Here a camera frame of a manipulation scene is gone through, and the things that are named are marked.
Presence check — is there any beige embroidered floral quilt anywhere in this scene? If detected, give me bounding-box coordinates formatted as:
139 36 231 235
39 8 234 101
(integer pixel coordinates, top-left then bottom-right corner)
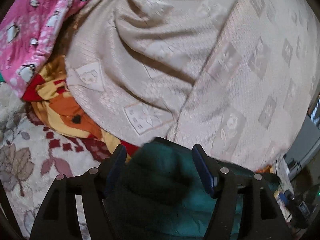
66 0 319 170

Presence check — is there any pink penguin print blanket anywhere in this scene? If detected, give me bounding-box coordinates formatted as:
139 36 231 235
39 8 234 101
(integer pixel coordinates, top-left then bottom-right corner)
1 0 90 98

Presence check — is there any grey cabinet beside bed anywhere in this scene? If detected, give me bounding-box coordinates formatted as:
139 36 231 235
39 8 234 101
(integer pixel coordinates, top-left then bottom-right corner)
284 115 319 180

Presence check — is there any teal quilted puffer jacket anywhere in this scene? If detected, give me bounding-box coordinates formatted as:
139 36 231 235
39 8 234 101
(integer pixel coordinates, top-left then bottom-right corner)
103 136 282 240

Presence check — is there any white red floral fleece blanket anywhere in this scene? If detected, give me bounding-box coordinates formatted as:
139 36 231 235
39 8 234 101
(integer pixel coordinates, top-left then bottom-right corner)
1 83 110 238

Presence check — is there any window with bars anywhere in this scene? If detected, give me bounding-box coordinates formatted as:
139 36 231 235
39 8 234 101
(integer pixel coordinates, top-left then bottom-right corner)
310 101 320 128

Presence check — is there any orange yellow red patterned sheet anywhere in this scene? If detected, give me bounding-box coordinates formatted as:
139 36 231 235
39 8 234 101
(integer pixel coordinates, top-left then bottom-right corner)
23 56 138 161

